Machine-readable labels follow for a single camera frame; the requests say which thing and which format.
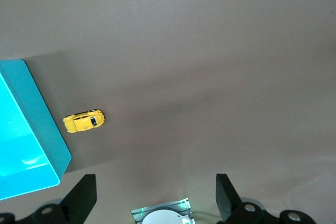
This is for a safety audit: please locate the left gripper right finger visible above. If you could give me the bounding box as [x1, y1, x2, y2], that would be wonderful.
[216, 173, 316, 224]

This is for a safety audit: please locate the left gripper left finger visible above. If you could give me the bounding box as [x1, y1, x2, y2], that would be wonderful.
[0, 174, 97, 224]

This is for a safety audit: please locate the yellow beetle toy car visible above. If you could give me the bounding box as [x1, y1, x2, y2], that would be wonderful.
[62, 108, 107, 134]

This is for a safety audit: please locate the teal plastic storage bin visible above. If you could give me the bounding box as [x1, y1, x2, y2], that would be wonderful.
[0, 59, 72, 200]

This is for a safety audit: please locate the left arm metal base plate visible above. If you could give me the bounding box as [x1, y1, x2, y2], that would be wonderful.
[130, 197, 196, 224]

